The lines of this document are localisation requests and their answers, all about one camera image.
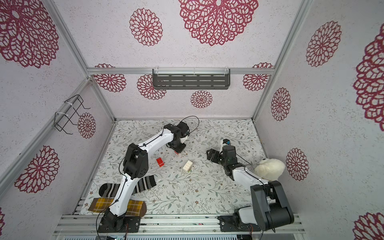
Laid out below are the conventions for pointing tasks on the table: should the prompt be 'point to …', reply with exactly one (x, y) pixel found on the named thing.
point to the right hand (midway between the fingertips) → (211, 151)
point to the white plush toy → (270, 169)
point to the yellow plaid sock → (134, 207)
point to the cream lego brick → (188, 165)
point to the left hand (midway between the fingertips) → (178, 150)
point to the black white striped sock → (111, 190)
